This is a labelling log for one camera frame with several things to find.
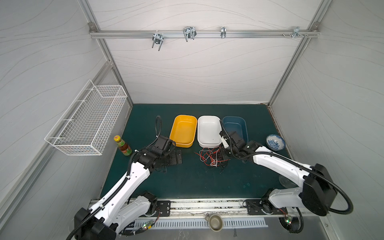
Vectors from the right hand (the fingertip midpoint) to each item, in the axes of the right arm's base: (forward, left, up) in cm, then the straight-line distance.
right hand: (223, 147), depth 85 cm
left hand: (-8, +25, +4) cm, 27 cm away
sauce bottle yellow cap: (-4, +56, +1) cm, 56 cm away
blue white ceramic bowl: (+11, -37, -10) cm, 39 cm away
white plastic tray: (+21, +8, -11) cm, 25 cm away
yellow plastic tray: (+17, +26, -9) cm, 33 cm away
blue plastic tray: (+26, -10, -11) cm, 31 cm away
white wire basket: (-7, +67, +23) cm, 71 cm away
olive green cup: (-35, +4, -9) cm, 36 cm away
